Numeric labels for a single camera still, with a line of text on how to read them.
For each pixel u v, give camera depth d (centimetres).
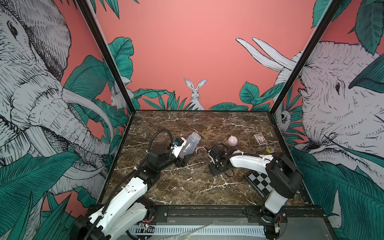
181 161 66
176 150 65
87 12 71
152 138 104
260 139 103
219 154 71
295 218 73
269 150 98
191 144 71
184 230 70
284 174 47
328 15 72
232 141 98
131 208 59
